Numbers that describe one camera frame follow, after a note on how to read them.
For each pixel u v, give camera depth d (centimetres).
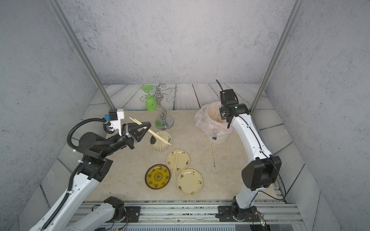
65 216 40
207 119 86
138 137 53
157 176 86
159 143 99
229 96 63
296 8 71
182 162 91
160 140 59
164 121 112
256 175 44
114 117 48
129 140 49
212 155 95
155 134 58
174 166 88
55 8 70
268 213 74
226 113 57
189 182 83
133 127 52
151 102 104
